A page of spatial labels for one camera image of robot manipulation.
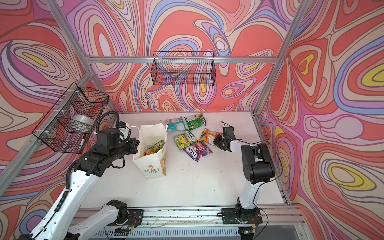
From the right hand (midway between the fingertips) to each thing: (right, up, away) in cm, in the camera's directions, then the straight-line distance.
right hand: (215, 144), depth 100 cm
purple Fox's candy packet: (-12, -3, -7) cm, 15 cm away
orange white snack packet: (-4, +5, +1) cm, 7 cm away
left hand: (-41, +5, -28) cm, 50 cm away
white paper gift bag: (-35, -1, -33) cm, 48 cm away
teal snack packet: (-29, +13, +10) cm, 33 cm away
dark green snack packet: (-13, +16, +9) cm, 23 cm away
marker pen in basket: (-70, +4, -28) cm, 76 cm away
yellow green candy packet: (-22, +3, -2) cm, 22 cm away
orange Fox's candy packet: (-41, -3, -16) cm, 45 cm away
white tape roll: (-68, +13, -30) cm, 76 cm away
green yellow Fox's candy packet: (-39, -2, -8) cm, 40 cm away
